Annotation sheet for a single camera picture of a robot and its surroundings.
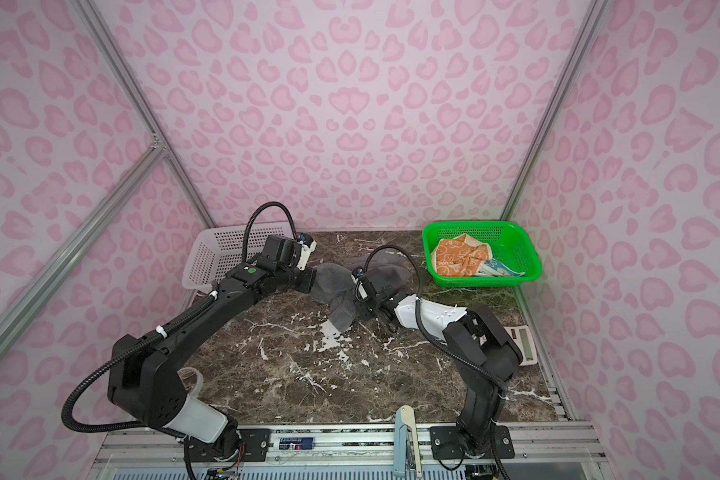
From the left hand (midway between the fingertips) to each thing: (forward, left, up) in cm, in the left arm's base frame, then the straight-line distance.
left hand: (315, 269), depth 84 cm
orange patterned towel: (+16, -47, -16) cm, 52 cm away
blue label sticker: (-40, +3, -17) cm, 43 cm away
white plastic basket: (+19, +43, -14) cm, 49 cm away
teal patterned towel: (+11, -59, -17) cm, 62 cm away
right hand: (-2, -14, -13) cm, 19 cm away
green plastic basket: (+21, -67, -15) cm, 72 cm away
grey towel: (0, -4, -6) cm, 7 cm away
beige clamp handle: (-36, -23, -15) cm, 45 cm away
